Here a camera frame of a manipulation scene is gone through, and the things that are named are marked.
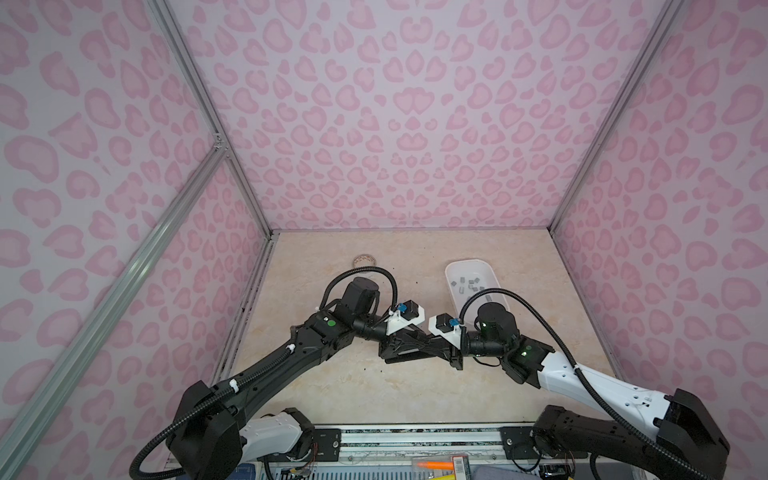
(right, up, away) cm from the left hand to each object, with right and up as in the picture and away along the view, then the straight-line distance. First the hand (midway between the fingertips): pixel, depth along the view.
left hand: (423, 333), depth 70 cm
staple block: (+22, +10, +36) cm, 43 cm away
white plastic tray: (+19, +10, +37) cm, 42 cm away
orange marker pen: (+3, -31, 0) cm, 31 cm away
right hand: (0, -2, +1) cm, 3 cm away
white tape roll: (-18, +16, +40) cm, 47 cm away
